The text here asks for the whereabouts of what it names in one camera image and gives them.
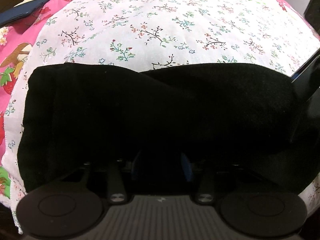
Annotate black pants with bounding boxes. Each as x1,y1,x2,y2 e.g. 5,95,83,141
17,63,319,195

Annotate white floral cloth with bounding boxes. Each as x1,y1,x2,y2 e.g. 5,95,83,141
1,0,320,234

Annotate pink strawberry cartoon bedsheet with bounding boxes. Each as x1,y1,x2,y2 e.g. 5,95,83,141
0,0,288,198

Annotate dark blue smartphone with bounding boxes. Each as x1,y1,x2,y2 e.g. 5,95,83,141
0,0,50,27

